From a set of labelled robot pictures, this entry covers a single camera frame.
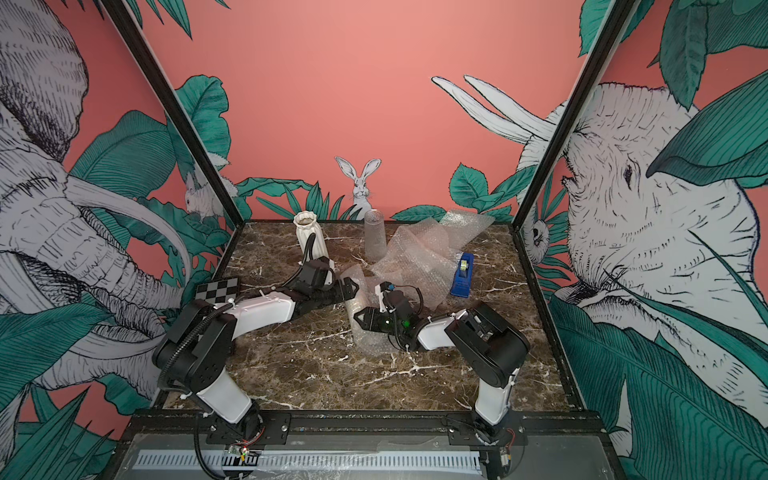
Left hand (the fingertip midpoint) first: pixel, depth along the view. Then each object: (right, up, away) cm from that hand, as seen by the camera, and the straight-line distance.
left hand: (351, 284), depth 93 cm
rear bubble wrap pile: (+23, +9, +13) cm, 28 cm away
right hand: (+2, -9, -4) cm, 10 cm away
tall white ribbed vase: (-13, +19, -5) cm, 24 cm away
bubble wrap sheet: (+7, -16, -8) cm, 19 cm away
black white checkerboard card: (-45, -3, +4) cm, 45 cm away
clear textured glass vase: (+7, +14, +14) cm, 21 cm away
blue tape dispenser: (+36, 0, +2) cm, 36 cm away
